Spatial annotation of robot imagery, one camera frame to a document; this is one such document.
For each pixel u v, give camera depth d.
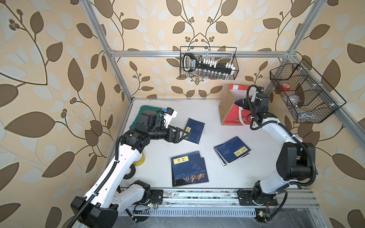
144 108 1.10
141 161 0.85
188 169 0.83
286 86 0.80
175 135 0.58
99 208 0.37
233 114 0.89
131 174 0.82
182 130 0.62
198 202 0.74
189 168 0.83
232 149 0.89
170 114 0.61
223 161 0.85
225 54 0.91
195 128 1.02
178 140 0.58
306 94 0.76
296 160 0.45
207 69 0.87
